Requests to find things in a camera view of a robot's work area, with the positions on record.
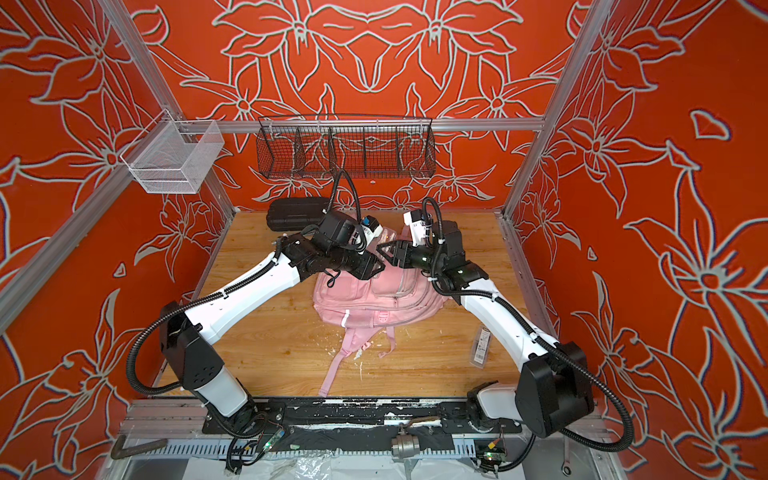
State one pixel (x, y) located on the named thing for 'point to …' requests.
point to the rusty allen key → (118, 452)
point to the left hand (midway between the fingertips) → (379, 259)
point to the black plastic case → (293, 214)
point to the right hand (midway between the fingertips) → (379, 247)
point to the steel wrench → (566, 467)
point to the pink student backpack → (373, 305)
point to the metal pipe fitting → (405, 446)
